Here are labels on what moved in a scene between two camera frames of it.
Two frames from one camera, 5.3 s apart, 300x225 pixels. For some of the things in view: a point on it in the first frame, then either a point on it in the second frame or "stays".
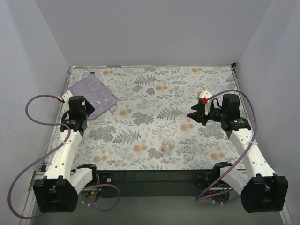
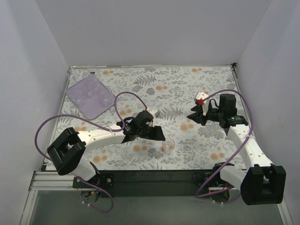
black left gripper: [88, 108] to [145, 131]
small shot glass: [96, 104] to [89, 94]
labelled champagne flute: [93, 73] stays
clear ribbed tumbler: [92, 82] stays
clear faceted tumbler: [106, 96] stays
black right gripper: [203, 115] stays
